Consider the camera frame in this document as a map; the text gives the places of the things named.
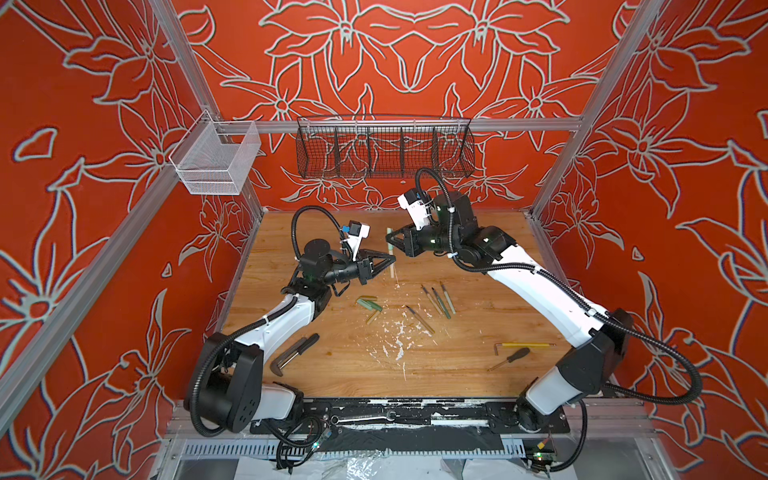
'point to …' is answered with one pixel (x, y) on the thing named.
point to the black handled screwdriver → (509, 359)
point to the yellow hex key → (520, 344)
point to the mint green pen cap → (390, 245)
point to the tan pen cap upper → (367, 297)
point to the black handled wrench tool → (293, 352)
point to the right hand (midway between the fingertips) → (383, 240)
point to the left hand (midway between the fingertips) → (390, 256)
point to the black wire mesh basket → (384, 146)
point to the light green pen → (448, 298)
